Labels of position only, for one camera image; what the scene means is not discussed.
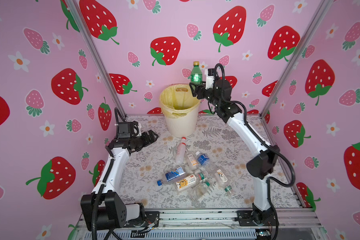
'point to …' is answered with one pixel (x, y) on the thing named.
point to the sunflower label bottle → (186, 182)
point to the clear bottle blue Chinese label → (203, 159)
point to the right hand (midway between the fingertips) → (194, 82)
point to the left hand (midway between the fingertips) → (152, 138)
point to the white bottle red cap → (180, 153)
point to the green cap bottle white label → (221, 180)
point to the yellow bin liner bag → (177, 100)
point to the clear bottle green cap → (199, 190)
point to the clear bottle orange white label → (193, 161)
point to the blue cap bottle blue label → (171, 175)
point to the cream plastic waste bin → (184, 126)
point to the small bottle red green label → (198, 172)
